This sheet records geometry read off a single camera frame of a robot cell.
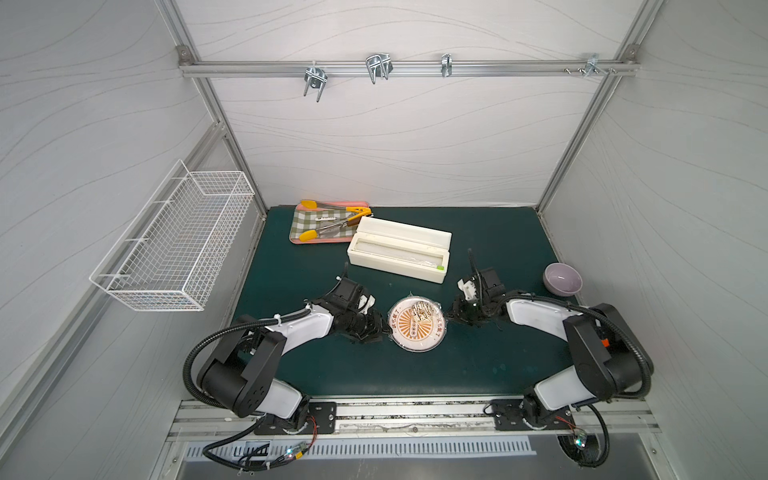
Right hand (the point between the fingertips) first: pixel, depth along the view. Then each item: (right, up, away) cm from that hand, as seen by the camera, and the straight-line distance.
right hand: (446, 312), depth 91 cm
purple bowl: (+40, +9, +8) cm, 42 cm away
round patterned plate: (-9, -3, -2) cm, 10 cm away
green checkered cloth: (-43, +29, +24) cm, 57 cm away
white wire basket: (-69, +19, -23) cm, 75 cm away
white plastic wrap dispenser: (-9, +19, +13) cm, 24 cm away
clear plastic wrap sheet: (-9, -3, -2) cm, 10 cm away
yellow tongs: (-31, +33, +25) cm, 52 cm away
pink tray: (-40, +37, +29) cm, 62 cm away
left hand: (-17, -5, -7) cm, 19 cm away
